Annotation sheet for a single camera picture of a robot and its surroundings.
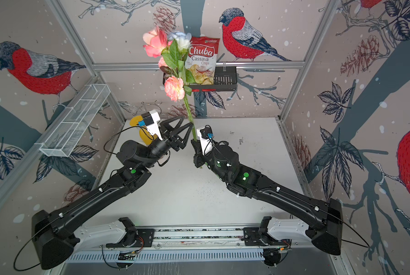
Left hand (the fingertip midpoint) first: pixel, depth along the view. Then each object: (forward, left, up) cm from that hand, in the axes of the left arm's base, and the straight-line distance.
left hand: (189, 118), depth 54 cm
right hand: (0, 0, -13) cm, 13 cm away
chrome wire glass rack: (+37, +27, -25) cm, 53 cm away
